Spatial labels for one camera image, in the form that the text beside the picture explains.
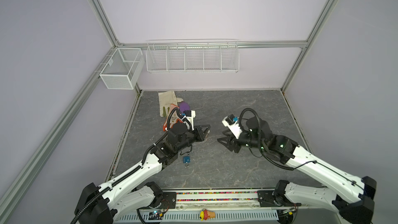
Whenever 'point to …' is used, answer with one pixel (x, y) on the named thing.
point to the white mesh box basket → (121, 70)
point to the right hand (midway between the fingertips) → (220, 137)
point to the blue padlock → (186, 159)
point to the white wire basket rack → (193, 56)
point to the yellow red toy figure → (205, 214)
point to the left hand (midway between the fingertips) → (211, 129)
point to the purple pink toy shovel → (184, 106)
